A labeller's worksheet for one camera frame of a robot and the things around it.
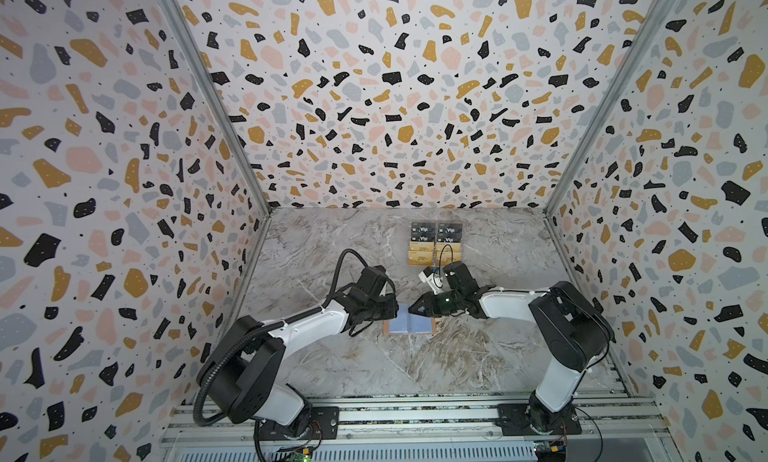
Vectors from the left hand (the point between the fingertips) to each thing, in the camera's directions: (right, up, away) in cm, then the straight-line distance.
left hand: (405, 303), depth 86 cm
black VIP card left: (+6, +21, +18) cm, 28 cm away
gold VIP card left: (+6, +13, +18) cm, 23 cm away
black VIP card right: (+16, +20, +18) cm, 31 cm away
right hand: (+2, -1, +2) cm, 3 cm away
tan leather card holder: (0, -7, +5) cm, 9 cm away
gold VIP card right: (+15, +13, +17) cm, 26 cm away
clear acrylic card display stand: (+10, +16, +17) cm, 26 cm away
